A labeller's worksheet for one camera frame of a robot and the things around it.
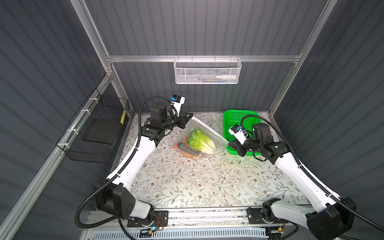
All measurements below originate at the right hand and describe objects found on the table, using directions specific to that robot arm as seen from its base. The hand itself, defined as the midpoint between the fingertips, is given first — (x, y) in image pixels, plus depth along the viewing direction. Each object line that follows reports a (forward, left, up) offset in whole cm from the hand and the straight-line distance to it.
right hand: (233, 143), depth 77 cm
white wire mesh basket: (+73, +11, 0) cm, 73 cm away
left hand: (+9, +21, +14) cm, 27 cm away
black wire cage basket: (+16, +72, +13) cm, 75 cm away
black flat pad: (+4, +67, +7) cm, 67 cm away
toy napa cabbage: (+3, +19, -1) cm, 19 cm away
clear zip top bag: (0, +7, +1) cm, 7 cm away
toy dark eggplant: (+4, +27, -9) cm, 28 cm away
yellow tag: (+15, +61, +6) cm, 63 cm away
